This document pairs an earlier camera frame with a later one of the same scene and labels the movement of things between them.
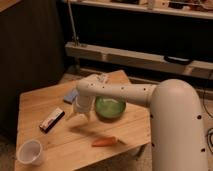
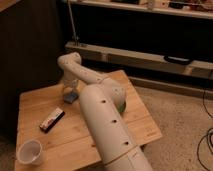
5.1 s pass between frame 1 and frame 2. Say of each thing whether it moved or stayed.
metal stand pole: stayed
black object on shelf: stayed
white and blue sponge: stayed
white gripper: moved
